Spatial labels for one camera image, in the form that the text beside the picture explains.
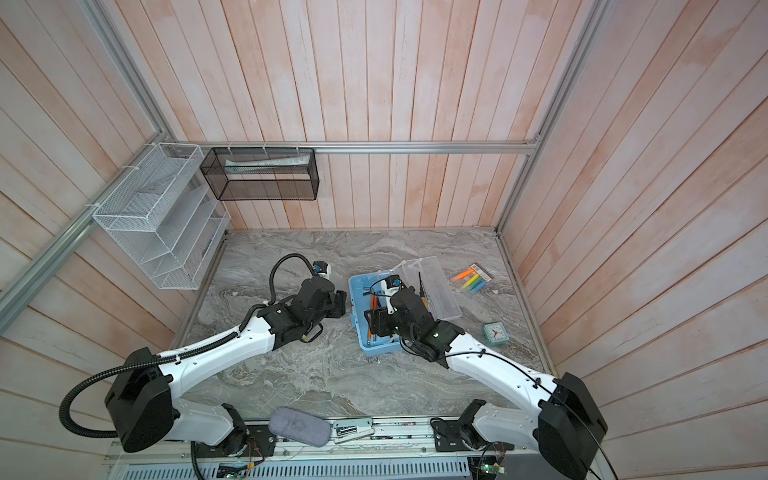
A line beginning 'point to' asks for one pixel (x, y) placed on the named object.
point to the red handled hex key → (376, 303)
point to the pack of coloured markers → (471, 279)
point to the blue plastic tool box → (371, 291)
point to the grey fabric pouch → (300, 427)
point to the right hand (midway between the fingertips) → (374, 310)
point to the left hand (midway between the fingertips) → (337, 299)
